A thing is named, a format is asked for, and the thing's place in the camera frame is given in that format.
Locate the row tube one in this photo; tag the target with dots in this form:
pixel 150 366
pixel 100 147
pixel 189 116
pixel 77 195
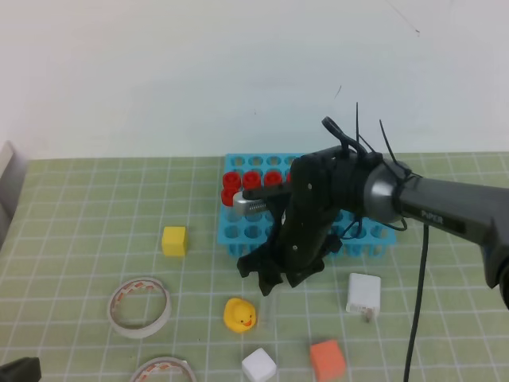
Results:
pixel 232 180
pixel 227 196

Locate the orange cube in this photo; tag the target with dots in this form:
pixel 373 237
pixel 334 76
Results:
pixel 327 360

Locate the red capped clear tube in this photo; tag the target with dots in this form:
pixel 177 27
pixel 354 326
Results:
pixel 267 312

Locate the back row tube two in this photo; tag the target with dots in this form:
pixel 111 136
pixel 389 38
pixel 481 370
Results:
pixel 252 180

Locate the back row tube one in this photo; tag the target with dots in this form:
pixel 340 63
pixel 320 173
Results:
pixel 232 180

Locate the white power adapter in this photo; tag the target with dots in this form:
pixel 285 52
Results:
pixel 364 295

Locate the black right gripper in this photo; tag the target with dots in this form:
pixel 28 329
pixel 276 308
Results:
pixel 321 185

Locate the back row tube three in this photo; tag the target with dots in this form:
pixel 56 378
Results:
pixel 272 177

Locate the front row tube one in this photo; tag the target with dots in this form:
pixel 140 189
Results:
pixel 227 196

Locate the white cube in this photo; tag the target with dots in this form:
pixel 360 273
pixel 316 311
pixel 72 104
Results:
pixel 259 366

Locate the lower tape roll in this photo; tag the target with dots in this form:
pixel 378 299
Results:
pixel 162 364

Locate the yellow rubber duck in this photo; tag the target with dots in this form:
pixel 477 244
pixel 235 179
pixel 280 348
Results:
pixel 239 315

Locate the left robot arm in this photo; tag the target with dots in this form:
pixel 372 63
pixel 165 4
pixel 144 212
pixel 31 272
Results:
pixel 26 369

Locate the yellow cube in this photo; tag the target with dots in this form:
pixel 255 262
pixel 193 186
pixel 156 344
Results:
pixel 174 241

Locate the grey frame post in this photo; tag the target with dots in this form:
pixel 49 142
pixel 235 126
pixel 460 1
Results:
pixel 13 171

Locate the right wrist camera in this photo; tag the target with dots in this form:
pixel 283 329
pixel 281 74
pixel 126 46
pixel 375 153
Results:
pixel 254 205

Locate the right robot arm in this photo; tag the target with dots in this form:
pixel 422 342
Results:
pixel 476 213

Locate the green checkered cloth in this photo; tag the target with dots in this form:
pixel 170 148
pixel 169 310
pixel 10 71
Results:
pixel 83 227

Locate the blue test tube rack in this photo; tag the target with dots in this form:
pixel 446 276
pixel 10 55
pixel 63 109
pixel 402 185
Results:
pixel 242 234

